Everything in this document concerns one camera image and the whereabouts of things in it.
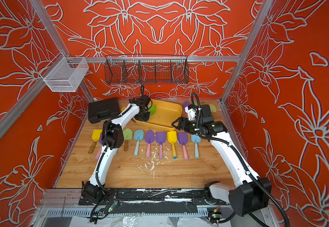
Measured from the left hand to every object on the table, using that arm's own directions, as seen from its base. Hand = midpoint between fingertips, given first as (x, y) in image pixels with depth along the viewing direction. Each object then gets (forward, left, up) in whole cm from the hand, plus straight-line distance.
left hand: (145, 118), depth 105 cm
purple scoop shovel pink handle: (-22, +27, -1) cm, 35 cm away
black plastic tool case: (+4, +34, +3) cm, 34 cm away
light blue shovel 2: (-15, -38, -2) cm, 41 cm away
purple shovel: (-15, -13, -1) cm, 20 cm away
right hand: (-20, -23, +22) cm, 38 cm away
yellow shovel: (-15, -21, -1) cm, 26 cm away
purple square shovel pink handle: (-16, -29, -2) cm, 33 cm away
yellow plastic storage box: (+8, -17, -3) cm, 19 cm away
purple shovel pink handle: (+18, -32, -1) cm, 37 cm away
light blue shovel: (-15, +2, -2) cm, 15 cm away
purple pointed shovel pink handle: (-15, -5, -3) cm, 16 cm away
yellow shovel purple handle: (-17, +33, -2) cm, 37 cm away
